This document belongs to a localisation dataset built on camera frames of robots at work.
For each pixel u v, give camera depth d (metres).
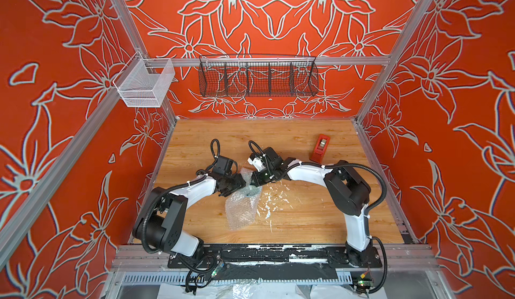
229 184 0.77
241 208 0.85
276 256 0.74
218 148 0.76
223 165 0.73
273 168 0.74
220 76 1.01
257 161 0.85
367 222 0.55
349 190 0.51
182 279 0.70
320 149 1.01
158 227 0.43
